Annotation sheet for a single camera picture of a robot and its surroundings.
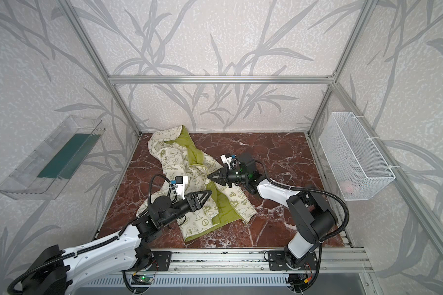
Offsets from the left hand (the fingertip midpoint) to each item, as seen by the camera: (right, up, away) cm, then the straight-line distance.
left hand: (211, 189), depth 72 cm
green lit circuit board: (-26, -35, -2) cm, 43 cm away
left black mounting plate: (-21, -29, +1) cm, 36 cm away
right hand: (-2, +6, +5) cm, 8 cm away
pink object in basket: (+55, 0, 0) cm, 55 cm away
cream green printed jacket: (-18, +6, +19) cm, 27 cm away
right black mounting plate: (+29, -29, +1) cm, 41 cm away
